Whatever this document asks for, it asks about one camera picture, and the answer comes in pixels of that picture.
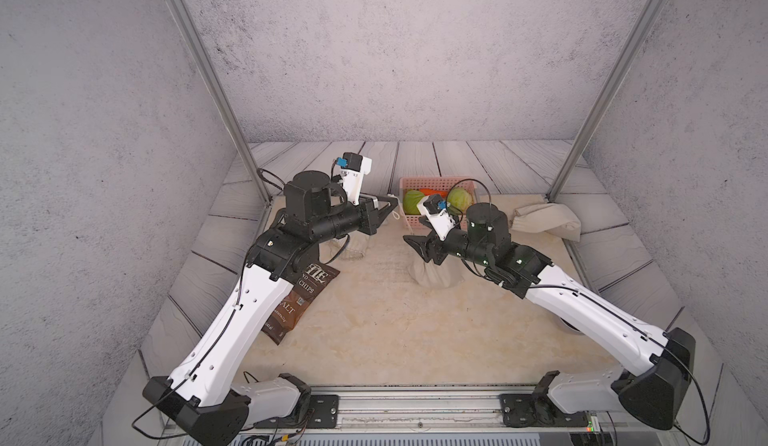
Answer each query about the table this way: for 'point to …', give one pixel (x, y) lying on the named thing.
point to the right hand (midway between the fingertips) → (415, 227)
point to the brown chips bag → (315, 281)
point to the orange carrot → (428, 192)
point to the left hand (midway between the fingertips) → (401, 203)
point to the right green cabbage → (459, 200)
